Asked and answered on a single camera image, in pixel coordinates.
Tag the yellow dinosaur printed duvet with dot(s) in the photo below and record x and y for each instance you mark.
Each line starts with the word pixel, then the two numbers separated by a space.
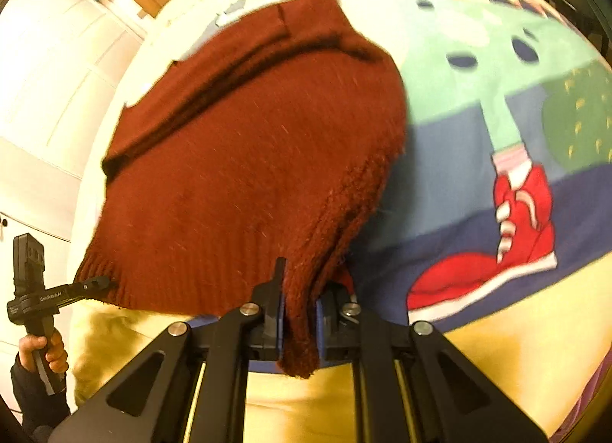
pixel 454 137

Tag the person's left hand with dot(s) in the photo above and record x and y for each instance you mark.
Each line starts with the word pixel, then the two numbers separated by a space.
pixel 58 352

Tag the person's left forearm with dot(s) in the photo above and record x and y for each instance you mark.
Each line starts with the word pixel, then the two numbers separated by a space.
pixel 33 400

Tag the white wardrobe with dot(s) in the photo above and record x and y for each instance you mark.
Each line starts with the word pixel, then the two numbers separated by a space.
pixel 48 89

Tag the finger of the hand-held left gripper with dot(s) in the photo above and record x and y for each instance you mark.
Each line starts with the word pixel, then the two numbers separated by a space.
pixel 93 284

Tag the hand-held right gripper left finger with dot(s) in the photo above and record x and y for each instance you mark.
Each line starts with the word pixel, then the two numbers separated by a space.
pixel 272 309

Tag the dark red knitted sweater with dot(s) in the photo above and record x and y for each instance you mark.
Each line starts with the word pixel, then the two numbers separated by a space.
pixel 239 161

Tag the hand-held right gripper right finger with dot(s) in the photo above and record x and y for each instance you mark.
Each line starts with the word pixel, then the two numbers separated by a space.
pixel 327 323

